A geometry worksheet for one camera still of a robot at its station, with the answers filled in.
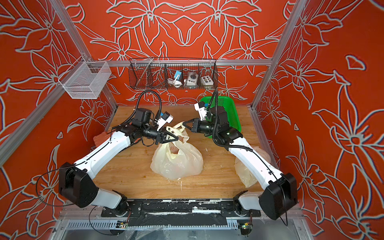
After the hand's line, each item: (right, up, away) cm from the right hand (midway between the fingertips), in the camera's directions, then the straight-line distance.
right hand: (181, 124), depth 68 cm
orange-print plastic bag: (-3, -18, +3) cm, 18 cm away
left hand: (-2, -7, +2) cm, 7 cm away
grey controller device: (+6, +27, +22) cm, 36 cm away
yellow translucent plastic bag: (+32, -26, +5) cm, 42 cm away
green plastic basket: (+36, +13, +50) cm, 62 cm away
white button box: (+15, +27, +27) cm, 41 cm away
